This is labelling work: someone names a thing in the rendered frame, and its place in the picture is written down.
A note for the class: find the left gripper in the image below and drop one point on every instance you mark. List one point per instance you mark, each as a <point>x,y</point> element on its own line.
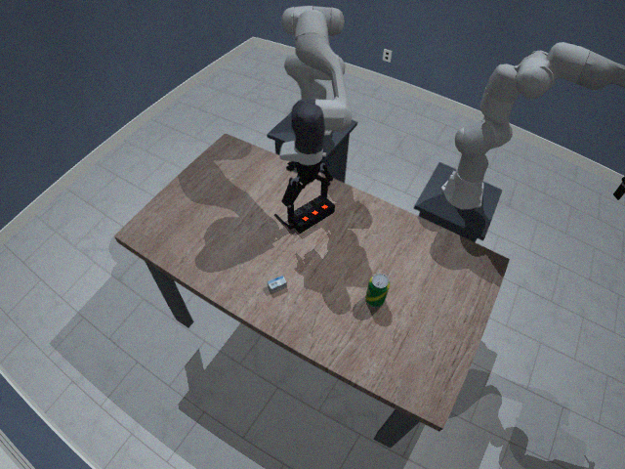
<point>621,190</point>

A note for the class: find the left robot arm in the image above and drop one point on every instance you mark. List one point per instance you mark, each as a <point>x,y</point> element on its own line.
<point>535,76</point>

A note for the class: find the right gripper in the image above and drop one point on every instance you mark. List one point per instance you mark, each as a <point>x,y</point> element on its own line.
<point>306,175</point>

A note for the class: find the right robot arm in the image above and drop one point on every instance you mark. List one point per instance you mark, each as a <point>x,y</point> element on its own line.
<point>313,60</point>

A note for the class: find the green drink can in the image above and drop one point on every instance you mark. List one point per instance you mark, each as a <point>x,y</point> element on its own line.
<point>377,290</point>

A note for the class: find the black power strip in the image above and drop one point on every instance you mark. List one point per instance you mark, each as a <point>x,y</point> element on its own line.
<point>310,214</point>

